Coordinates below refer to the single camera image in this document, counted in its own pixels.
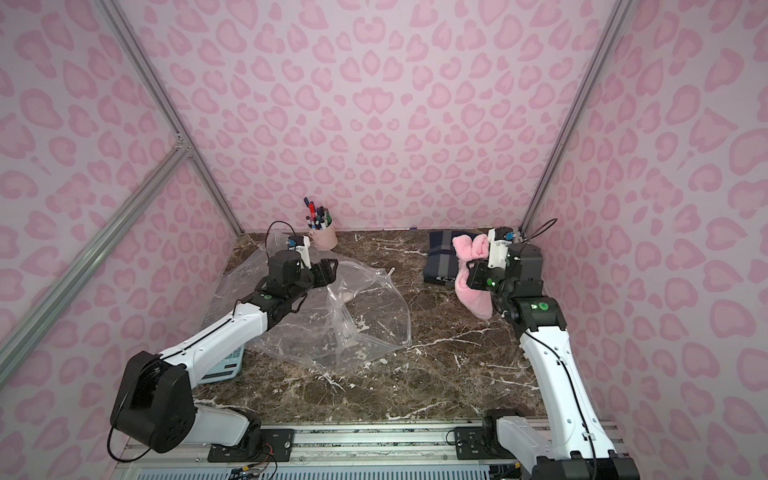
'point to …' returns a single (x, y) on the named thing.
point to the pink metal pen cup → (326, 238)
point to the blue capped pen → (306, 201)
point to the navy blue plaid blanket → (441, 263)
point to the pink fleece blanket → (468, 249)
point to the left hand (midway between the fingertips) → (329, 259)
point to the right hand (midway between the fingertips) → (467, 260)
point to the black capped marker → (322, 213)
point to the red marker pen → (312, 210)
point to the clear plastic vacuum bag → (358, 313)
